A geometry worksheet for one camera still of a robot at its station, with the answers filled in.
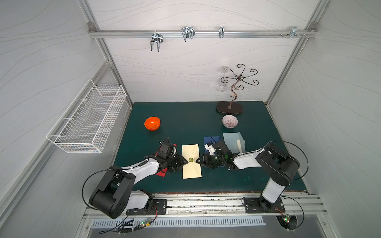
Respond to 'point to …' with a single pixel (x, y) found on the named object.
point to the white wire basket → (86, 126)
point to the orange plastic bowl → (153, 123)
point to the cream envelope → (193, 169)
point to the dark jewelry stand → (232, 107)
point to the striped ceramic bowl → (230, 121)
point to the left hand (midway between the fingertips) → (187, 164)
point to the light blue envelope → (234, 142)
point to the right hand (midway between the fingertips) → (196, 162)
